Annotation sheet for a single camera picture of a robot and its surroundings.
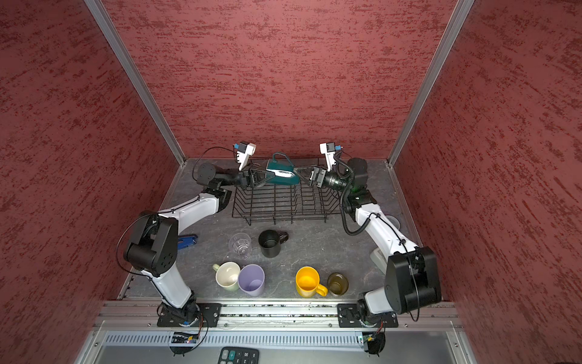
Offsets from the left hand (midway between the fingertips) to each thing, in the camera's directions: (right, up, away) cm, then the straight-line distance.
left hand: (275, 178), depth 71 cm
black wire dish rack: (-5, -11, +33) cm, 35 cm away
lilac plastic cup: (-10, -37, +10) cm, 39 cm away
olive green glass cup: (+22, -39, +10) cm, 46 cm away
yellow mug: (+11, -38, +10) cm, 41 cm away
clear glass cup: (-16, -27, +19) cm, 36 cm away
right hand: (+7, +2, +2) cm, 7 cm away
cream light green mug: (-17, -33, +5) cm, 38 cm away
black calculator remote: (-12, -54, -4) cm, 55 cm away
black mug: (-4, -25, +18) cm, 31 cm away
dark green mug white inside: (+2, +2, -1) cm, 3 cm away
